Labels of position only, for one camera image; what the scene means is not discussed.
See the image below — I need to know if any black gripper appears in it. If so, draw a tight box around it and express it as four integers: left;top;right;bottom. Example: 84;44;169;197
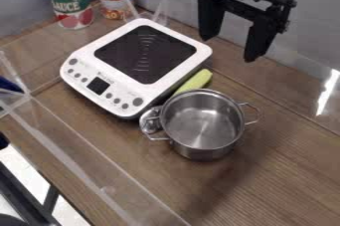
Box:
197;0;297;63

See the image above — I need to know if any clear acrylic barrier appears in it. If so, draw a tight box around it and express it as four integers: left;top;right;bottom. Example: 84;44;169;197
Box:
0;51;189;226

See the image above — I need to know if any spoon with green handle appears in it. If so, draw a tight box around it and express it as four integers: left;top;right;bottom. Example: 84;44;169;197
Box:
139;68;213;135

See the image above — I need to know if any black table frame leg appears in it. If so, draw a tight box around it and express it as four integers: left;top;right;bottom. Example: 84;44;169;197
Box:
0;162;61;226

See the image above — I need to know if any silver steel pot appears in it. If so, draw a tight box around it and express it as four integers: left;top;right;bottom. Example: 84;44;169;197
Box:
140;89;260;161

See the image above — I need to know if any white and black stove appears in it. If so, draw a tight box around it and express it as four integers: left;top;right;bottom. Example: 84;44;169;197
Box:
60;18;212;118

